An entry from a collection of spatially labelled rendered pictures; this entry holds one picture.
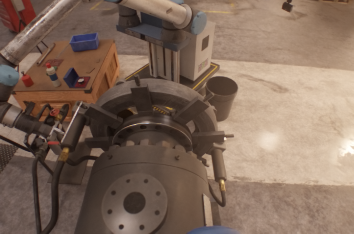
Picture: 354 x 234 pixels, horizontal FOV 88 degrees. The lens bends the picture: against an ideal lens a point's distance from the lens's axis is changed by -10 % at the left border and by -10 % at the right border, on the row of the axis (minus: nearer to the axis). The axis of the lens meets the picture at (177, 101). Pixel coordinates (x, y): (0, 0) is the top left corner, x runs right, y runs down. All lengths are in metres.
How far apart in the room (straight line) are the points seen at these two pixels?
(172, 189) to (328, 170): 1.69
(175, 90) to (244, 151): 1.18
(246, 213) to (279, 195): 0.32
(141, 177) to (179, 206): 0.16
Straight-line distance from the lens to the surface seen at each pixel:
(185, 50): 1.92
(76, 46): 2.55
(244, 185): 1.82
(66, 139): 1.10
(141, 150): 0.84
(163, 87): 0.97
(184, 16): 1.26
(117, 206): 0.72
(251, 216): 1.74
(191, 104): 0.99
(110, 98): 1.04
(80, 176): 1.93
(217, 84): 2.17
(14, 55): 1.07
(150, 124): 1.02
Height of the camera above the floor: 1.59
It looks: 43 degrees down
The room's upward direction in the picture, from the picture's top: straight up
